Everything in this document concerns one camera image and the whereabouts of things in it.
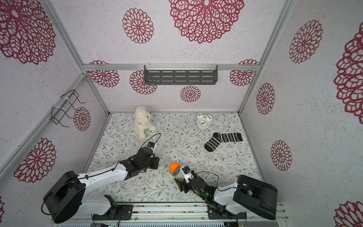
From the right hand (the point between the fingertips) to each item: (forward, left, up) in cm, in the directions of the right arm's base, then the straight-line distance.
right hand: (178, 175), depth 82 cm
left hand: (+9, +12, +1) cm, 15 cm away
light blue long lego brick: (0, +1, +4) cm, 4 cm away
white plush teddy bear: (+30, +25, +12) cm, 41 cm away
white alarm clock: (+39, -17, +3) cm, 43 cm away
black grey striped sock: (+29, -28, -4) cm, 41 cm away
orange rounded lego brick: (+1, +2, +8) cm, 9 cm away
